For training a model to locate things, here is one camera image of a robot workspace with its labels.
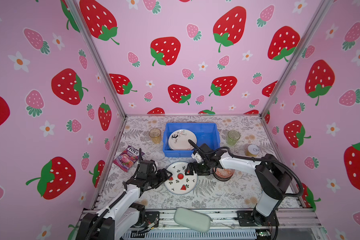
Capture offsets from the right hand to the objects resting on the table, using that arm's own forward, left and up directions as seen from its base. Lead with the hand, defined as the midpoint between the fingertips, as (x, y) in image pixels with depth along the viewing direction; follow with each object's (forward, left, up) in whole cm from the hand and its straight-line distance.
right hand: (189, 174), depth 85 cm
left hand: (-2, +11, 0) cm, 12 cm away
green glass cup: (+32, -28, -2) cm, 43 cm away
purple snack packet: (+7, +41, -2) cm, 42 cm away
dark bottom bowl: (-2, -18, +2) cm, 19 cm away
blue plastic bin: (+36, -8, -5) cm, 37 cm away
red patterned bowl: (+2, -19, +2) cm, 20 cm away
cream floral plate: (+26, +11, -2) cm, 28 cm away
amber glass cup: (+28, +28, 0) cm, 39 cm away
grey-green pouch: (-22, -4, -2) cm, 22 cm away
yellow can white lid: (+21, -39, -1) cm, 44 cm away
